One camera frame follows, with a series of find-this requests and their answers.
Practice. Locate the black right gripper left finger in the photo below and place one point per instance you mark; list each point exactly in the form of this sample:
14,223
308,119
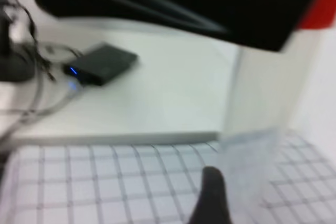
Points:
212,205

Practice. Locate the clear tube red cap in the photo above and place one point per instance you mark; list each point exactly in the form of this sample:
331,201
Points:
264,91

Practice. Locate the white grid cloth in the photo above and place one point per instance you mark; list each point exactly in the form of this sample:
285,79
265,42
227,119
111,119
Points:
153,184

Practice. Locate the black stand base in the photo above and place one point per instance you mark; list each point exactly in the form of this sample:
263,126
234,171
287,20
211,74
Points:
17,64

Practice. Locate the black box with blue light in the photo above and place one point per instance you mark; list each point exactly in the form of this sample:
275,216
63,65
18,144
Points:
100,65

